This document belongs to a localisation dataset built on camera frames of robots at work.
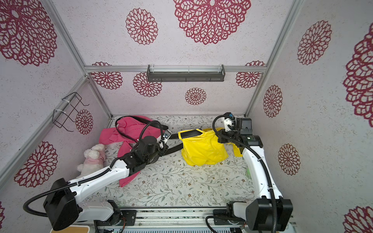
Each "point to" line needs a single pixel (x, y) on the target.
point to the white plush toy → (94, 158)
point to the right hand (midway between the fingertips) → (219, 130)
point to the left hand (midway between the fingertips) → (162, 138)
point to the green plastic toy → (248, 174)
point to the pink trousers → (127, 132)
